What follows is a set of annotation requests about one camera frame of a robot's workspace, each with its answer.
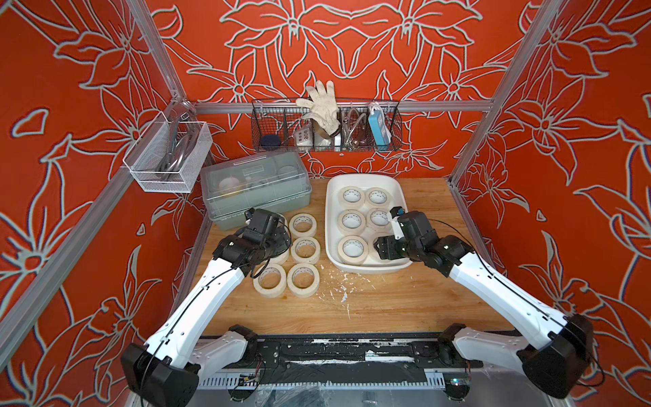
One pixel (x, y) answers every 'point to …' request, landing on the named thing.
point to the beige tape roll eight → (305, 250)
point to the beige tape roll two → (280, 259)
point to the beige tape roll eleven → (353, 249)
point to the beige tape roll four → (351, 221)
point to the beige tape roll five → (352, 197)
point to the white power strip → (304, 137)
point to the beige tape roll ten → (378, 220)
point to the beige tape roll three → (271, 282)
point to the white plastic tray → (373, 264)
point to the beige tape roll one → (303, 225)
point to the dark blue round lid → (270, 142)
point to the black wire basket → (279, 125)
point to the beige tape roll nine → (303, 280)
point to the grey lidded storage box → (275, 182)
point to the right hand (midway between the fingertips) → (366, 246)
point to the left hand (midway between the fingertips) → (282, 261)
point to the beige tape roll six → (377, 197)
